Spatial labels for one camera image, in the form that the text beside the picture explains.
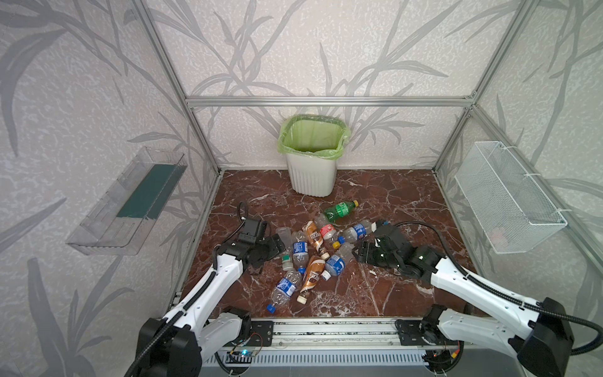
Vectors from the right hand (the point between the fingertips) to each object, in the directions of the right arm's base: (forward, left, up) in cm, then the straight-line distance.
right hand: (358, 246), depth 79 cm
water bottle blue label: (+10, -2, -9) cm, 14 cm away
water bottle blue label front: (-11, +25, -9) cm, 29 cm away
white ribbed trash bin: (+30, +17, +3) cm, 34 cm away
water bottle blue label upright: (+2, +21, -8) cm, 22 cm away
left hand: (+3, +27, -2) cm, 27 cm away
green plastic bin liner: (+51, +16, +8) cm, 54 cm away
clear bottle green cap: (+10, +27, -10) cm, 31 cm away
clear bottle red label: (+11, +10, -8) cm, 17 cm away
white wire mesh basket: (0, -40, +20) cm, 45 cm away
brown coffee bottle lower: (-4, +15, -9) cm, 18 cm away
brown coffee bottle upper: (+7, +15, -9) cm, 19 cm away
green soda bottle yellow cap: (+20, +5, -9) cm, 23 cm away
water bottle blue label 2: (-4, +8, -7) cm, 11 cm away
